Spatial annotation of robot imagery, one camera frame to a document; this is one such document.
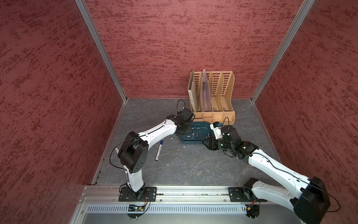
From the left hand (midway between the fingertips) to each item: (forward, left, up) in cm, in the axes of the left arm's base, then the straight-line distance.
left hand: (187, 133), depth 88 cm
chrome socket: (0, +11, -8) cm, 14 cm away
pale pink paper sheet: (+42, -16, -4) cm, 45 cm away
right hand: (-10, -10, +4) cm, 14 cm away
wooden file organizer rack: (+46, -23, -11) cm, 53 cm away
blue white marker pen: (-9, +19, -9) cm, 22 cm away
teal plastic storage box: (+7, -10, -9) cm, 15 cm away
